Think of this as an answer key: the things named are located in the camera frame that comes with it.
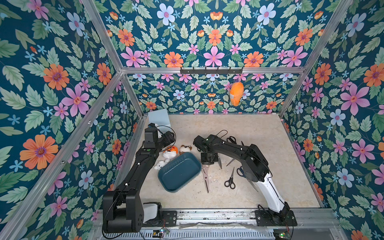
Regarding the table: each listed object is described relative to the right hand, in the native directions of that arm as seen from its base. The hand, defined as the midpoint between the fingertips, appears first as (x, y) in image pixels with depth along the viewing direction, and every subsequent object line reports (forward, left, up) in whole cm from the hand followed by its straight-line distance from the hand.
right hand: (208, 163), depth 94 cm
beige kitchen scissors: (+1, -8, +1) cm, 8 cm away
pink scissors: (-4, +2, +1) cm, 4 cm away
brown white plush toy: (+8, +15, +5) cm, 18 cm away
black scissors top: (+18, -17, +1) cm, 25 cm away
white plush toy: (-4, +28, +5) cm, 29 cm away
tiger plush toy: (+3, +24, +7) cm, 25 cm away
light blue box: (+22, +31, +18) cm, 42 cm away
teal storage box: (-7, +17, +2) cm, 19 cm away
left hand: (+8, +22, +19) cm, 31 cm away
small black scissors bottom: (-12, -13, 0) cm, 18 cm away
